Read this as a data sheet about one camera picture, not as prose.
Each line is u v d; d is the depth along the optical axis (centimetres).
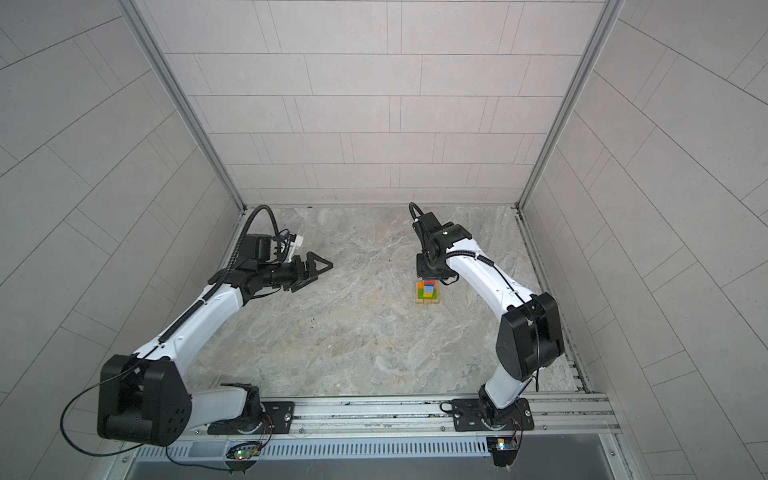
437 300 91
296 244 74
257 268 64
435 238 59
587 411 73
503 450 68
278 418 70
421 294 90
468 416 71
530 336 43
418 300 91
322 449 68
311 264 71
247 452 64
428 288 87
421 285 93
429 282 87
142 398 39
